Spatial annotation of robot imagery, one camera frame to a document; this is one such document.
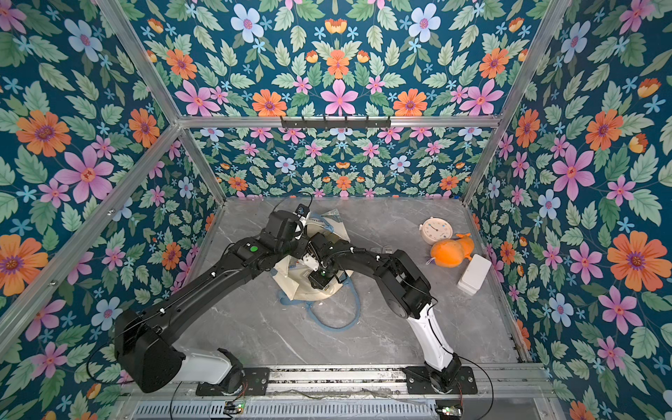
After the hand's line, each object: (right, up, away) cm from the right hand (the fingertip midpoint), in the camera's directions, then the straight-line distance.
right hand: (323, 273), depth 95 cm
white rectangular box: (+54, 0, -4) cm, 55 cm away
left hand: (-4, +16, -15) cm, 22 cm away
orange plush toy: (+47, +8, -2) cm, 48 cm away
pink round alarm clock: (+45, +16, +10) cm, 48 cm away
